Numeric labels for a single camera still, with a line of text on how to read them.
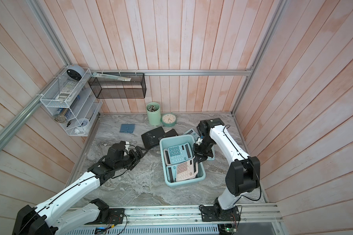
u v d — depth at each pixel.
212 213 0.73
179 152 0.90
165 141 0.86
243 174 0.45
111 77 0.91
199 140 0.78
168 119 1.13
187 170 0.76
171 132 1.03
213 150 0.63
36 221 0.39
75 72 0.80
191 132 1.04
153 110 1.00
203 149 0.68
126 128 1.10
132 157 0.70
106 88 1.04
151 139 1.00
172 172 0.82
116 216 0.73
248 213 0.76
